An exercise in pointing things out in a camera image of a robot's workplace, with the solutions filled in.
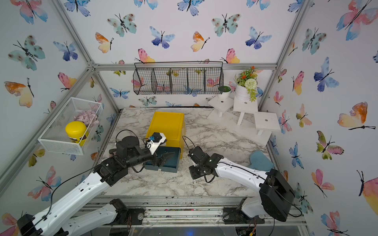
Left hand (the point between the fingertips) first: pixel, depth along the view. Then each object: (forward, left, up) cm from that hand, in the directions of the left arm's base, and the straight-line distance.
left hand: (170, 145), depth 68 cm
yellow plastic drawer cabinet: (+18, +1, -7) cm, 19 cm away
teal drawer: (-3, +1, -14) cm, 14 cm away
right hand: (-4, -11, -20) cm, 23 cm away
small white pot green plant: (+39, -31, 0) cm, 50 cm away
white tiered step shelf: (+33, -45, -18) cm, 59 cm away
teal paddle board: (+5, -53, -29) cm, 60 cm away
